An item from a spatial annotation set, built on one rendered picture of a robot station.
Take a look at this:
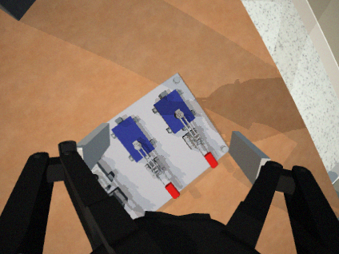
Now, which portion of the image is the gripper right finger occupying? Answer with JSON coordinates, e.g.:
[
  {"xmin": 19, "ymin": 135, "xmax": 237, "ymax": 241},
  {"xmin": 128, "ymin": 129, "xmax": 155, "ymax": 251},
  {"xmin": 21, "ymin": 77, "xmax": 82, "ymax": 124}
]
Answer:
[{"xmin": 207, "ymin": 131, "xmax": 339, "ymax": 254}]

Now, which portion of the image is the blue rectangular block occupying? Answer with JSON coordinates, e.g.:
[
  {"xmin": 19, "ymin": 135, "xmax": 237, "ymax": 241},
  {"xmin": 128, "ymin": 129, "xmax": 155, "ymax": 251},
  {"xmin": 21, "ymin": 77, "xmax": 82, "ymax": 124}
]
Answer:
[{"xmin": 111, "ymin": 116, "xmax": 154, "ymax": 162}]

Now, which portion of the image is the blue rectangular plate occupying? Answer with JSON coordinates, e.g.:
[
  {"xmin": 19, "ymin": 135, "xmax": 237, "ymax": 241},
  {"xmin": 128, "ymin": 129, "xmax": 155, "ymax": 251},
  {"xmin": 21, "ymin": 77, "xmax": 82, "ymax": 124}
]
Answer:
[{"xmin": 154, "ymin": 90, "xmax": 195, "ymax": 134}]

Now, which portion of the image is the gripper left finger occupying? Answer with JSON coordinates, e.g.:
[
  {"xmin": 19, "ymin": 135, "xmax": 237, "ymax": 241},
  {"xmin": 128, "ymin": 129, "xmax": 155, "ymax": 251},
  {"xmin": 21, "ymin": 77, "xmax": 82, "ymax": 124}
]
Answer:
[{"xmin": 0, "ymin": 123, "xmax": 163, "ymax": 254}]

